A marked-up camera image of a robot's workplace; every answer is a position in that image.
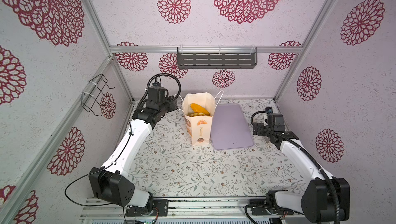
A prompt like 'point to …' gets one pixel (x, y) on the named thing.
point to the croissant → (196, 108)
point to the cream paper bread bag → (199, 128)
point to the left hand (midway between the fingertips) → (171, 104)
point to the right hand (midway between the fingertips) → (264, 123)
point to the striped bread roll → (198, 114)
